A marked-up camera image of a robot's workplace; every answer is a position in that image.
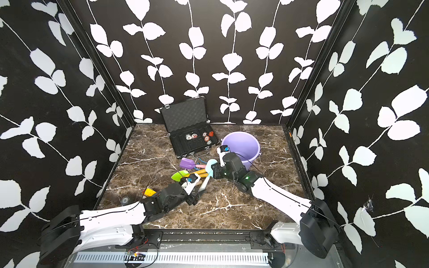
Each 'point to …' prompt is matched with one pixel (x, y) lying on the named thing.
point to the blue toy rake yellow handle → (202, 161)
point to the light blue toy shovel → (209, 169)
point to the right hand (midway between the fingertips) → (210, 163)
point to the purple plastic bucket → (245, 145)
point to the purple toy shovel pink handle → (189, 164)
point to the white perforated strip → (171, 258)
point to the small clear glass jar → (125, 200)
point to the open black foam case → (188, 127)
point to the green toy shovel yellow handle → (178, 175)
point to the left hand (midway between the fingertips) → (200, 181)
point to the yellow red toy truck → (149, 192)
